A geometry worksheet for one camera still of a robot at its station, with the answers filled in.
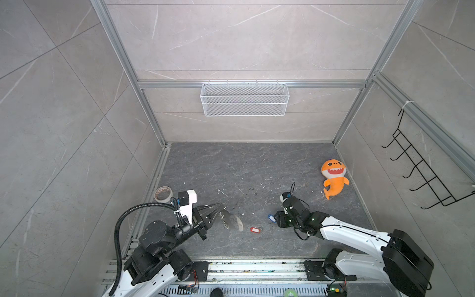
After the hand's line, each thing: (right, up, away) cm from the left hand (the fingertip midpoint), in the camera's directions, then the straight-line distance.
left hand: (221, 203), depth 56 cm
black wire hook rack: (+72, +6, +7) cm, 73 cm away
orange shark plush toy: (+56, +7, +41) cm, 70 cm away
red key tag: (+13, -20, +28) cm, 37 cm away
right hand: (+23, -13, +30) cm, 40 cm away
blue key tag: (+21, -15, +31) cm, 40 cm away
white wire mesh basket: (+8, +46, +45) cm, 65 cm away
